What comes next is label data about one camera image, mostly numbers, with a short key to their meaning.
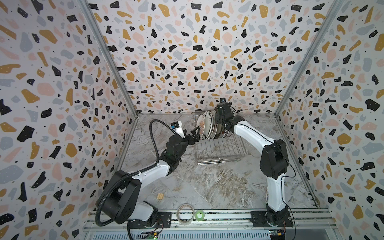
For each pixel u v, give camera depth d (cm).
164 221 73
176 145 64
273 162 53
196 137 76
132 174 46
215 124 95
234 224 73
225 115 73
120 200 42
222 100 82
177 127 72
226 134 95
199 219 75
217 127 92
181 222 73
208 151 100
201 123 107
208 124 96
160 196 80
